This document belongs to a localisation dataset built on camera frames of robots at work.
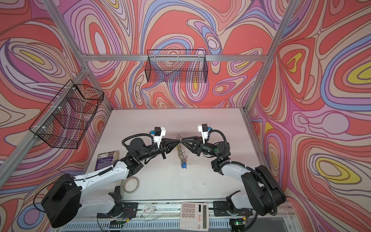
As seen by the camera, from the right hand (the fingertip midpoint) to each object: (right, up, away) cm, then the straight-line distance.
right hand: (182, 145), depth 70 cm
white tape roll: (-30, -24, +11) cm, 40 cm away
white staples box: (-18, -33, +3) cm, 38 cm away
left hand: (-1, +1, -2) cm, 3 cm away
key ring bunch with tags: (0, -4, -2) cm, 5 cm away
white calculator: (+6, -35, 0) cm, 36 cm away
